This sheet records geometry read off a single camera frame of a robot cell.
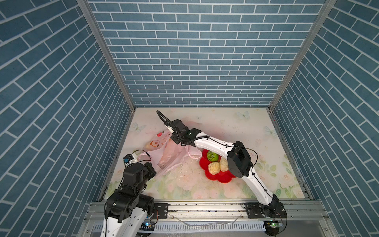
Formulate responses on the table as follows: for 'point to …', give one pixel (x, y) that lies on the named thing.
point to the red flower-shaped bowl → (222, 177)
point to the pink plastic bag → (166, 157)
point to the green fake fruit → (212, 156)
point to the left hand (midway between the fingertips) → (154, 162)
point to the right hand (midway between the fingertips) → (173, 130)
